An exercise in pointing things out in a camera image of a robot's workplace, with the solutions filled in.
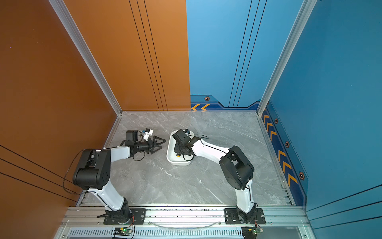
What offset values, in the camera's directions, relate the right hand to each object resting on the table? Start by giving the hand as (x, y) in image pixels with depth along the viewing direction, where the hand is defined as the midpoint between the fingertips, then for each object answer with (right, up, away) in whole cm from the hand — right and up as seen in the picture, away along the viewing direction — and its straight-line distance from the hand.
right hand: (176, 149), depth 91 cm
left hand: (-8, +4, +1) cm, 9 cm away
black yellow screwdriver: (+2, -3, -3) cm, 4 cm away
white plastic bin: (-3, -6, +4) cm, 7 cm away
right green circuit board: (+41, -34, -21) cm, 58 cm away
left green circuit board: (-23, -36, -20) cm, 47 cm away
